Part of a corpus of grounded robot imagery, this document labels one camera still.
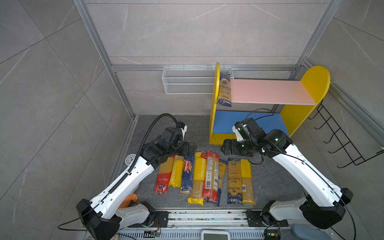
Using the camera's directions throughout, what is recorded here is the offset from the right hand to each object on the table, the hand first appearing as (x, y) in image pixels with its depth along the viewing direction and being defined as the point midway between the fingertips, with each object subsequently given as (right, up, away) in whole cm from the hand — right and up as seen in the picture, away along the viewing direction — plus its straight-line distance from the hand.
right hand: (228, 148), depth 69 cm
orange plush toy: (-51, -28, +5) cm, 58 cm away
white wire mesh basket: (-22, +42, +32) cm, 57 cm away
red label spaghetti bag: (-7, -20, +9) cm, 23 cm away
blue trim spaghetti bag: (0, -19, +16) cm, 25 cm away
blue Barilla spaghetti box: (-20, -16, +13) cm, 28 cm away
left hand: (-19, +3, +3) cm, 19 cm away
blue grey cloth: (+36, -38, -2) cm, 53 cm away
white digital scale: (-6, -39, -3) cm, 40 cm away
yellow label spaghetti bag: (-27, -20, +15) cm, 37 cm away
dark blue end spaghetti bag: (+6, -25, +10) cm, 28 cm away
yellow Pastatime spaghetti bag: (-15, -26, +7) cm, 30 cm away
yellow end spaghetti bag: (+14, -21, +14) cm, 30 cm away
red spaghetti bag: (-34, -23, +12) cm, 43 cm away
